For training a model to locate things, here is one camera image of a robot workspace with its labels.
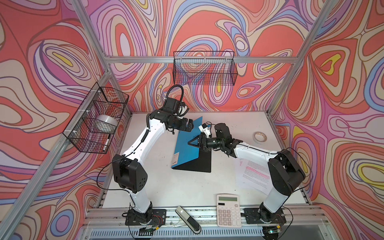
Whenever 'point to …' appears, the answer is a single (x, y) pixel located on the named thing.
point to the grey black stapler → (191, 223)
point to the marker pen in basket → (105, 145)
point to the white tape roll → (259, 138)
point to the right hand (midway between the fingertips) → (192, 148)
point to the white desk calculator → (228, 211)
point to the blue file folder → (187, 156)
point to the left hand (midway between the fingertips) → (187, 123)
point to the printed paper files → (253, 176)
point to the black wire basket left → (94, 126)
